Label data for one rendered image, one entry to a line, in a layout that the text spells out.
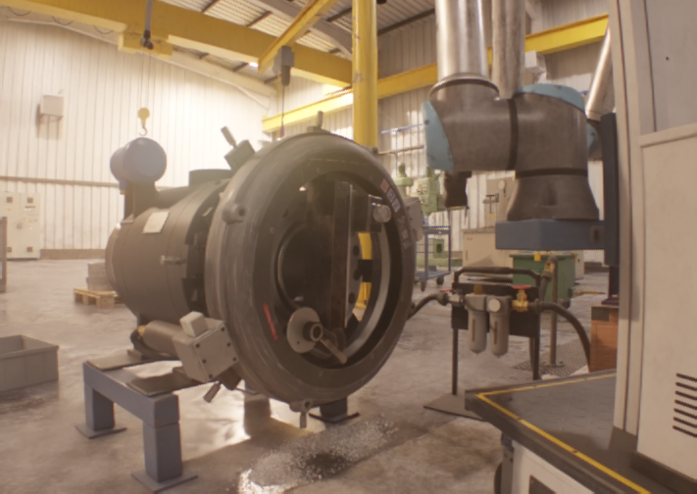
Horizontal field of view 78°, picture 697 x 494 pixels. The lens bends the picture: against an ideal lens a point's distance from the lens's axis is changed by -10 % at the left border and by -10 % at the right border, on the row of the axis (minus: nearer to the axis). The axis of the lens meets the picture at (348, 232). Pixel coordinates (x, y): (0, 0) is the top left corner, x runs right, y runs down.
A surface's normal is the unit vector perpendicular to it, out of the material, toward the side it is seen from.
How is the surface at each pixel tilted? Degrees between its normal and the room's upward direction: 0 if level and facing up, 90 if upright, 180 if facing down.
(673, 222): 90
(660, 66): 90
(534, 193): 70
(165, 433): 90
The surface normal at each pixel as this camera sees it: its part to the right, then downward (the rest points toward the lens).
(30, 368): 0.87, 0.00
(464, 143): -0.15, 0.38
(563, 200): -0.19, -0.36
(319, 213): -0.65, -0.07
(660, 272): -0.97, 0.00
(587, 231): 0.25, -0.01
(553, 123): -0.17, -0.02
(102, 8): 0.68, -0.01
